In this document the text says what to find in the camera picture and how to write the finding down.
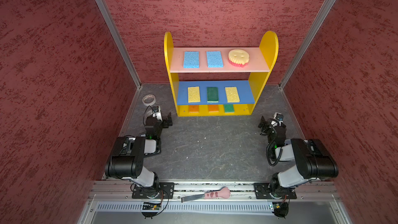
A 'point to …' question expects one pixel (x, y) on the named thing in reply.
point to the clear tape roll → (148, 99)
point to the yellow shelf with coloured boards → (221, 81)
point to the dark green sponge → (212, 93)
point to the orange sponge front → (213, 108)
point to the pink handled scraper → (224, 193)
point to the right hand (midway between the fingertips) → (268, 119)
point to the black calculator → (152, 148)
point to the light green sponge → (228, 108)
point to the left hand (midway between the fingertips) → (163, 115)
